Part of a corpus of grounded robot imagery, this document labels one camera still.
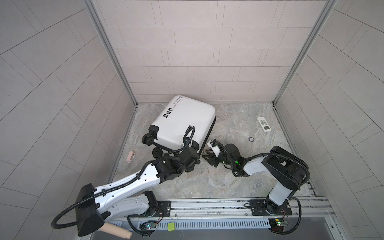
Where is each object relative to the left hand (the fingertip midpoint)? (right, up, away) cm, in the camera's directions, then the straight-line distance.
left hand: (194, 157), depth 76 cm
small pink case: (-37, -2, +9) cm, 38 cm away
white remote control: (+47, +15, +27) cm, 57 cm away
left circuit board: (-20, -26, -11) cm, 35 cm away
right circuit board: (+38, -29, -8) cm, 48 cm away
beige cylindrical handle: (-34, -29, -11) cm, 45 cm away
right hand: (+5, -2, +10) cm, 11 cm away
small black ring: (+36, +6, +21) cm, 42 cm away
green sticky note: (-10, -28, -10) cm, 31 cm away
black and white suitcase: (-5, +17, +5) cm, 18 cm away
